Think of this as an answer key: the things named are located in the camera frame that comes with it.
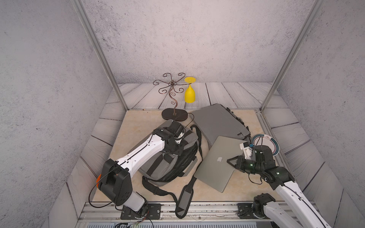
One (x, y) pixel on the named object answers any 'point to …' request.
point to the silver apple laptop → (214, 169)
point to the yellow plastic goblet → (189, 95)
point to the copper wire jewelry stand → (176, 114)
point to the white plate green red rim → (266, 140)
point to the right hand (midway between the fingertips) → (229, 162)
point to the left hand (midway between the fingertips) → (181, 152)
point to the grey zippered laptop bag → (166, 168)
